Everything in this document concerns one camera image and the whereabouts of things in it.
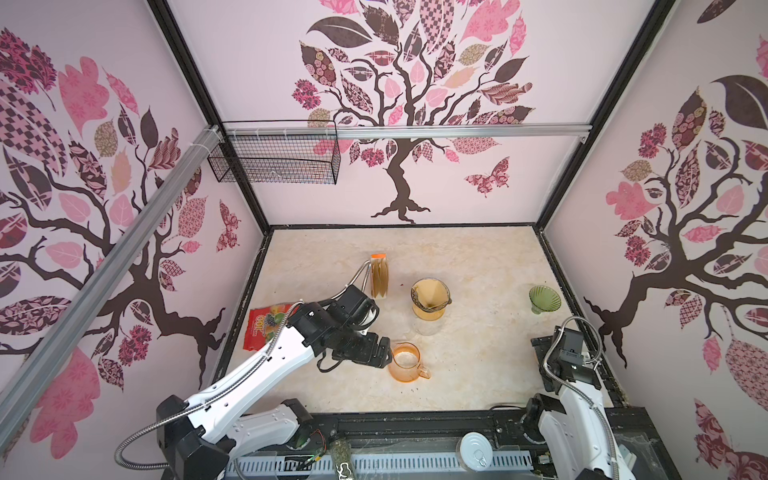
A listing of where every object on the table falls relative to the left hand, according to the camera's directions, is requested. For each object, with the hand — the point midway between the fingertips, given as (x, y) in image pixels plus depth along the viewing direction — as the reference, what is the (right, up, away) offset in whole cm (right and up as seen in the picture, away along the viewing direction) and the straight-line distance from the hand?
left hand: (372, 362), depth 70 cm
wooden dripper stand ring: (+15, +8, +13) cm, 21 cm away
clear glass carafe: (+16, +3, +20) cm, 26 cm away
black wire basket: (-29, +59, +25) cm, 71 cm away
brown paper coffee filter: (+16, +15, +12) cm, 25 cm away
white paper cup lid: (+24, -19, -4) cm, 31 cm away
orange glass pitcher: (+9, -6, +15) cm, 19 cm away
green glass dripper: (+53, +12, +23) cm, 59 cm away
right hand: (+49, -2, +15) cm, 52 cm away
